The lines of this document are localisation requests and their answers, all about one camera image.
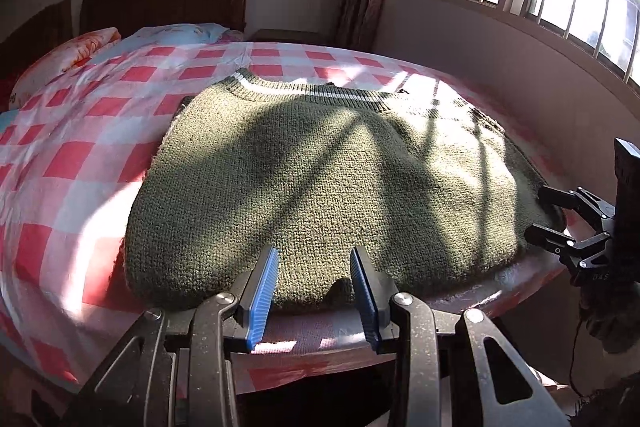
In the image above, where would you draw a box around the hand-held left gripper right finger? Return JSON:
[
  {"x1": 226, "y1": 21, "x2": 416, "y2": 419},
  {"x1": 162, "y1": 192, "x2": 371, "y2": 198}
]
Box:
[{"x1": 349, "y1": 246, "x2": 571, "y2": 427}]

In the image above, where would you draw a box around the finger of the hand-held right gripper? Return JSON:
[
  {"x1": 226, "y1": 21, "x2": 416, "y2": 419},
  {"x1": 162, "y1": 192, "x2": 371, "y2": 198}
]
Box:
[
  {"x1": 524, "y1": 223, "x2": 613, "y2": 269},
  {"x1": 537, "y1": 186, "x2": 617, "y2": 230}
]

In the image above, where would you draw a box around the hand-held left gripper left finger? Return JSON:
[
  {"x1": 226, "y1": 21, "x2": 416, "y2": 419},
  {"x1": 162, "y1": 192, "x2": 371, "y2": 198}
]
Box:
[{"x1": 60, "y1": 246, "x2": 281, "y2": 427}]

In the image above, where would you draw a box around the green knitted sweater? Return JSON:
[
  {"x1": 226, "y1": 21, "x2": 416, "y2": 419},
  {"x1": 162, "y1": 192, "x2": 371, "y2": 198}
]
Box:
[{"x1": 124, "y1": 68, "x2": 568, "y2": 314}]

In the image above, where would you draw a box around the red white checked bedsheet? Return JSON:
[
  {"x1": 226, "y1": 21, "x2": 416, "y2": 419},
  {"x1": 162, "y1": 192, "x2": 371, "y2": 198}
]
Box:
[{"x1": 0, "y1": 41, "x2": 576, "y2": 395}]

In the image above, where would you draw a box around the dark wooden nightstand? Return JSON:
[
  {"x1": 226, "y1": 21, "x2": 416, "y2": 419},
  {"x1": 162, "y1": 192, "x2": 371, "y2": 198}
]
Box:
[{"x1": 245, "y1": 28, "x2": 341, "y2": 48}]

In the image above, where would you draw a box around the light blue pillow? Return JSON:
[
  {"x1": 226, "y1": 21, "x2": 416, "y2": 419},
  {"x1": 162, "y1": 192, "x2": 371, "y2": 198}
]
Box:
[{"x1": 95, "y1": 23, "x2": 246, "y2": 62}]

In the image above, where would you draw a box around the plain light blue sheet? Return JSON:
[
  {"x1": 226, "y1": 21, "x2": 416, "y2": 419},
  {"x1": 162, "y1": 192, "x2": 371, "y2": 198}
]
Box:
[{"x1": 0, "y1": 109, "x2": 23, "y2": 135}]

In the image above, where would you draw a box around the white orange floral pillow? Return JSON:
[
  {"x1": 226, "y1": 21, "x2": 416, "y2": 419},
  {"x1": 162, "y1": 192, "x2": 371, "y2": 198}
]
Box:
[{"x1": 9, "y1": 28, "x2": 122, "y2": 110}]

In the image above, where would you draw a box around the small dark wooden headboard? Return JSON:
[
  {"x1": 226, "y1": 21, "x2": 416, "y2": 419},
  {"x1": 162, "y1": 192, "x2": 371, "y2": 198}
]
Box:
[{"x1": 0, "y1": 0, "x2": 73, "y2": 78}]

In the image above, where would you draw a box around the thin black cable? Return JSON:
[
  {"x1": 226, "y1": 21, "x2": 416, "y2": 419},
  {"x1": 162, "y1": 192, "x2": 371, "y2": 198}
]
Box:
[{"x1": 569, "y1": 304, "x2": 597, "y2": 400}]

